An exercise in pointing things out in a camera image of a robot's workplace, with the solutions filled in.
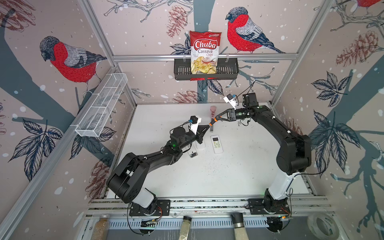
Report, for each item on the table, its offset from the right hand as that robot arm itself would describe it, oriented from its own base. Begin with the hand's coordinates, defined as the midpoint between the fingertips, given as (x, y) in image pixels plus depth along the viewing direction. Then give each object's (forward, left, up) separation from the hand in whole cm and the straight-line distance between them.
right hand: (215, 120), depth 80 cm
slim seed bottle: (-47, +14, -19) cm, 53 cm away
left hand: (-5, +4, +1) cm, 6 cm away
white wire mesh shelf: (-9, +60, +9) cm, 62 cm away
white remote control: (-2, -2, -22) cm, 22 cm away
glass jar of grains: (-49, +51, -18) cm, 73 cm away
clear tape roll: (-42, -52, -27) cm, 72 cm away
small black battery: (-9, +13, -23) cm, 28 cm away
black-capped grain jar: (-46, -11, -22) cm, 52 cm away
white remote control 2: (-4, +7, -22) cm, 24 cm away
